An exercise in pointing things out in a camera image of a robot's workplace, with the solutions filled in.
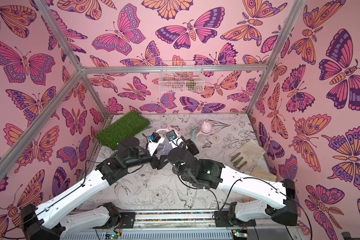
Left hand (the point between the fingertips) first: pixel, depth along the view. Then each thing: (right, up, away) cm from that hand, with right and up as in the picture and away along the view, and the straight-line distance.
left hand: (170, 150), depth 68 cm
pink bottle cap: (+20, +11, +22) cm, 31 cm away
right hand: (+6, +6, -3) cm, 9 cm away
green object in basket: (+10, +38, +26) cm, 47 cm away
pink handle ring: (+23, +7, +26) cm, 36 cm away
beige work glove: (+44, -9, +27) cm, 52 cm away
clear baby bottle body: (+21, +3, +35) cm, 41 cm away
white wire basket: (+5, +43, +38) cm, 57 cm away
